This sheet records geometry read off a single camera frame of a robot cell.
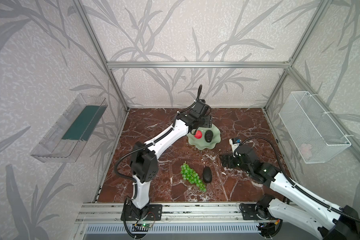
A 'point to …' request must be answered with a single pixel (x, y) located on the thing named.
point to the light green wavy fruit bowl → (201, 143)
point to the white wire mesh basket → (316, 137)
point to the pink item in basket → (306, 150)
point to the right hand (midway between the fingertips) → (225, 150)
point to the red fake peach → (198, 134)
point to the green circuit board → (146, 225)
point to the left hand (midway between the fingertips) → (208, 115)
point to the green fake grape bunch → (188, 174)
